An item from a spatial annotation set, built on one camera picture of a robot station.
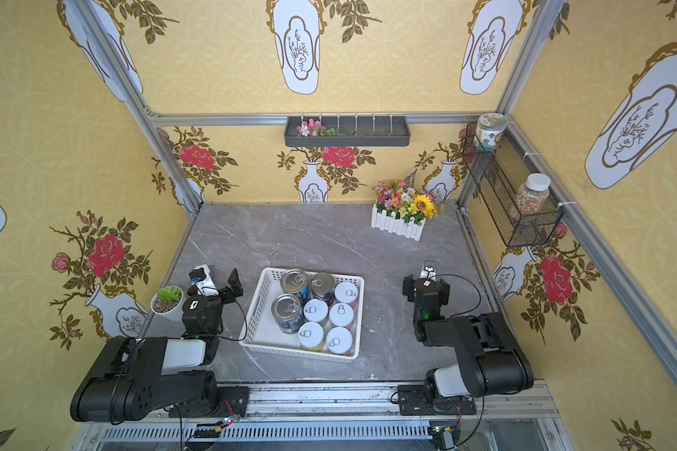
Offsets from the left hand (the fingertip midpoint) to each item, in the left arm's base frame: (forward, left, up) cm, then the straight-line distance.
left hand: (210, 274), depth 87 cm
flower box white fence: (+22, -62, +5) cm, 66 cm away
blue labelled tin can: (-3, -27, 0) cm, 27 cm away
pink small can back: (-13, -40, -4) cm, 43 cm away
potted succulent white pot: (-8, +11, -2) cm, 14 cm away
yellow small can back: (-18, -31, -4) cm, 37 cm away
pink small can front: (-5, -42, -4) cm, 43 cm away
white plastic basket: (-14, -15, -11) cm, 23 cm away
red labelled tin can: (-5, -35, 0) cm, 35 cm away
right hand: (-1, -71, -5) cm, 71 cm away
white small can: (-11, -33, -5) cm, 35 cm away
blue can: (-13, -25, 0) cm, 28 cm away
